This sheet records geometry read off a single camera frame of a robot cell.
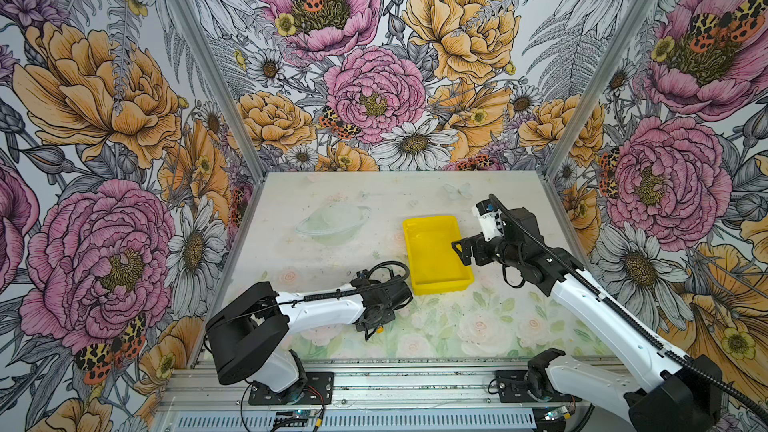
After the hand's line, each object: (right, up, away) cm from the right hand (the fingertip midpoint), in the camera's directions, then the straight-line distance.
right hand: (469, 249), depth 79 cm
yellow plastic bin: (-7, -7, +15) cm, 18 cm away
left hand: (-24, -21, +5) cm, 33 cm away
